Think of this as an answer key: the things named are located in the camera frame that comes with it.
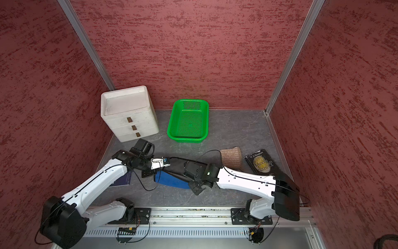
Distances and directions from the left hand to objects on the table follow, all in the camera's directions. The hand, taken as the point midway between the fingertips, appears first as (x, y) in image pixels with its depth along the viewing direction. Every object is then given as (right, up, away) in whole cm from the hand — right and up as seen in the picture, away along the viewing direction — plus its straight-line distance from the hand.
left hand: (155, 169), depth 81 cm
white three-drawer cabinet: (-17, +31, +6) cm, 35 cm away
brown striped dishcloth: (+44, +3, +13) cm, 46 cm away
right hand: (+23, -8, -6) cm, 25 cm away
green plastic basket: (+15, +27, +33) cm, 45 cm away
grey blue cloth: (+11, -2, -2) cm, 11 cm away
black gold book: (+61, 0, +11) cm, 62 cm away
